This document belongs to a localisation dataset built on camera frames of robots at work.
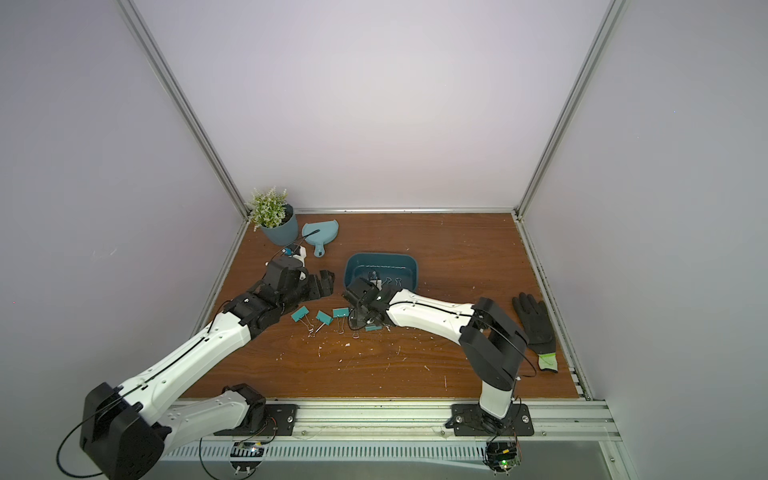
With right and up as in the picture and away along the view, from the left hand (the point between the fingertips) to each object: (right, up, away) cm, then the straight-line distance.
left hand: (325, 276), depth 80 cm
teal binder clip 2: (+2, -14, +12) cm, 18 cm away
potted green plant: (-24, +19, +18) cm, 35 cm away
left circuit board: (-17, -43, -9) cm, 48 cm away
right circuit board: (+44, -41, -12) cm, 61 cm away
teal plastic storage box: (+16, -1, +24) cm, 29 cm away
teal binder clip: (-3, -14, +9) cm, 17 cm away
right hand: (+12, -10, +5) cm, 17 cm away
